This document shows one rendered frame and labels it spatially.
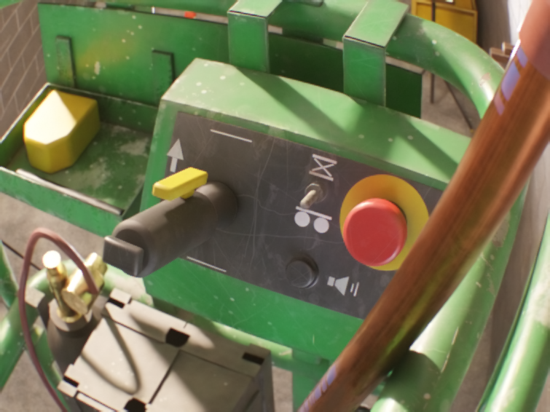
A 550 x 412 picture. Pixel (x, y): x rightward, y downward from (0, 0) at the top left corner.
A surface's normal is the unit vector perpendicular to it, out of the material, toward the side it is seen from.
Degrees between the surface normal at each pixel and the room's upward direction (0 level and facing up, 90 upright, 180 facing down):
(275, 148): 57
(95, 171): 0
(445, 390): 45
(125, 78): 90
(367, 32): 0
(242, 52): 90
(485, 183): 87
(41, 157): 90
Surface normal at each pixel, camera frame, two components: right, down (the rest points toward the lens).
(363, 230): -0.36, 0.22
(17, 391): -0.03, -0.66
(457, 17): -0.15, 0.74
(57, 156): 0.39, 0.68
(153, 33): -0.41, 0.69
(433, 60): -0.65, 0.47
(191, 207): 0.67, -0.61
